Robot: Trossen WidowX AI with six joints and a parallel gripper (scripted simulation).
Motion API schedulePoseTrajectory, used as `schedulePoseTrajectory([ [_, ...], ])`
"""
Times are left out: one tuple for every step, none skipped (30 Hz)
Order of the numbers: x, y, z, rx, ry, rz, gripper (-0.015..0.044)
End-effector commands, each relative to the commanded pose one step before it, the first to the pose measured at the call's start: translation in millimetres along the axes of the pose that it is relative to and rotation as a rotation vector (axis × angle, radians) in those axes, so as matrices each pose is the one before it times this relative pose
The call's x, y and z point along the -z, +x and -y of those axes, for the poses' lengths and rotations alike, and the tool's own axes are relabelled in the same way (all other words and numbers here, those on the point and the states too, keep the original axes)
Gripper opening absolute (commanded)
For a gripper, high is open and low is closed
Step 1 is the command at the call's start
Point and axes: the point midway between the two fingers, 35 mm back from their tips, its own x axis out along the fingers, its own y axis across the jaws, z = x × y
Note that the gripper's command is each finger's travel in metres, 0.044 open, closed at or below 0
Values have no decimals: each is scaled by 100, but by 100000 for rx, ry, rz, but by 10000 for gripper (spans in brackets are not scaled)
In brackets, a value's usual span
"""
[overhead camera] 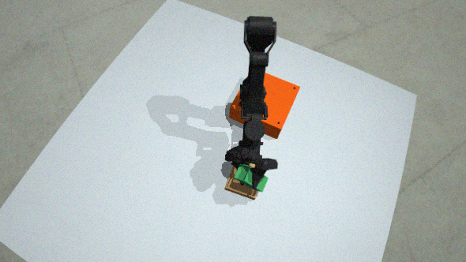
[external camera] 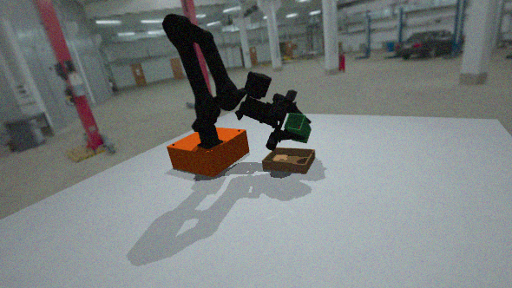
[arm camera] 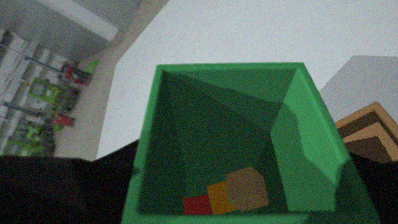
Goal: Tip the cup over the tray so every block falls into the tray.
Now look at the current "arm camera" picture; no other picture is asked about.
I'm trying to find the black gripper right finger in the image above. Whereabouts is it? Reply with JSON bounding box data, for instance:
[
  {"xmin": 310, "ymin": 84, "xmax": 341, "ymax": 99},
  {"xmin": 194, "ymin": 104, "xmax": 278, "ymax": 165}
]
[{"xmin": 349, "ymin": 152, "xmax": 398, "ymax": 224}]

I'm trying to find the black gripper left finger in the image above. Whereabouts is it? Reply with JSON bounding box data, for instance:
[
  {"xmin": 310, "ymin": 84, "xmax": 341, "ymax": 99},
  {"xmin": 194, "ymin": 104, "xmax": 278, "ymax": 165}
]
[{"xmin": 0, "ymin": 139, "xmax": 140, "ymax": 224}]

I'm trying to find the green square cup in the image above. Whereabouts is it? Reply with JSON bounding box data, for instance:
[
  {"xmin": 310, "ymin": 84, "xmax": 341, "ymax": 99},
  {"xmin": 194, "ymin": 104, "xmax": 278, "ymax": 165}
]
[{"xmin": 122, "ymin": 62, "xmax": 382, "ymax": 224}]

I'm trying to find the dark red block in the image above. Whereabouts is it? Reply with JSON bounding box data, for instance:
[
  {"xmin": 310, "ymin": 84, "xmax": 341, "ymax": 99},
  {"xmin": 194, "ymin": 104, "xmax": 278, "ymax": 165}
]
[{"xmin": 182, "ymin": 194, "xmax": 212, "ymax": 215}]

